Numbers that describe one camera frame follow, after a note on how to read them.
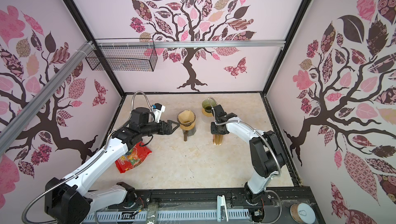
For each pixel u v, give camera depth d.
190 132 0.92
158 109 0.69
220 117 0.69
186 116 0.89
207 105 0.97
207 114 0.97
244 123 0.57
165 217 0.70
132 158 0.83
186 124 0.87
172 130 0.69
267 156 0.46
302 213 0.65
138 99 1.18
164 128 0.67
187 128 0.88
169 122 0.67
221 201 0.71
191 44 0.95
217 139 0.90
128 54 0.95
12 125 0.51
